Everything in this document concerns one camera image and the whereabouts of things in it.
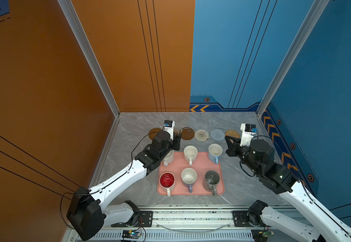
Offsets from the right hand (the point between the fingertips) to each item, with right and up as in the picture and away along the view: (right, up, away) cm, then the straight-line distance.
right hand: (224, 137), depth 67 cm
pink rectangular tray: (-6, -19, +25) cm, 32 cm away
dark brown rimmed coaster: (-15, 0, +42) cm, 44 cm away
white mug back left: (-26, -14, +19) cm, 35 cm away
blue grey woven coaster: (+7, -1, +39) cm, 39 cm away
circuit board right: (+19, -47, +4) cm, 51 cm away
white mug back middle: (-13, -13, +27) cm, 33 cm away
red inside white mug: (-27, -26, +16) cm, 41 cm away
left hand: (-20, +1, +10) cm, 23 cm away
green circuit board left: (-43, -46, +4) cm, 63 cm away
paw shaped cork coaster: (-22, +1, +42) cm, 47 cm away
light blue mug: (+1, -11, +24) cm, 26 cm away
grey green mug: (-2, -24, +15) cm, 29 cm away
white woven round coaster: (-5, -1, +39) cm, 39 cm away
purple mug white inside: (-15, -25, +20) cm, 35 cm away
